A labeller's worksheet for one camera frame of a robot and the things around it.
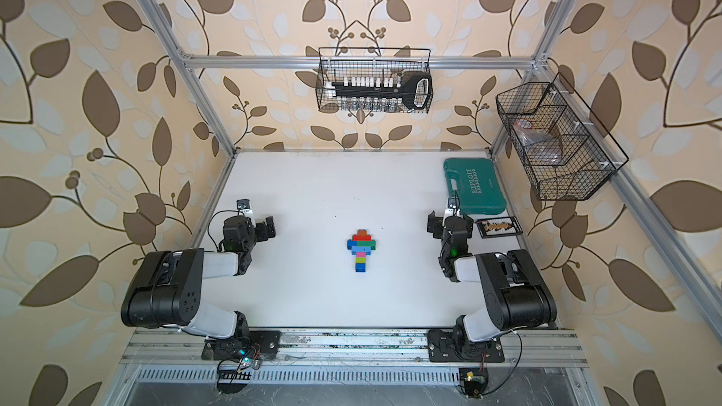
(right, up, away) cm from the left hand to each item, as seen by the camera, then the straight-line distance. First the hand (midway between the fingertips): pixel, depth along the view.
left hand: (257, 216), depth 94 cm
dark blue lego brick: (+32, -9, -3) cm, 34 cm away
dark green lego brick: (+38, -9, -3) cm, 39 cm away
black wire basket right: (+91, +20, -21) cm, 95 cm away
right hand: (+66, +1, -1) cm, 66 cm away
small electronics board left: (+2, -39, -21) cm, 45 cm away
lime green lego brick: (+35, -14, -5) cm, 38 cm away
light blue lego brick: (+36, -10, -4) cm, 37 cm away
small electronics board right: (+66, -40, -22) cm, 80 cm away
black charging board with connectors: (+83, -4, +2) cm, 83 cm away
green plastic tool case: (+78, +11, +8) cm, 80 cm away
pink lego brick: (+36, -12, -4) cm, 38 cm away
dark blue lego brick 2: (+36, -15, -7) cm, 39 cm away
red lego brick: (+36, -7, 0) cm, 37 cm away
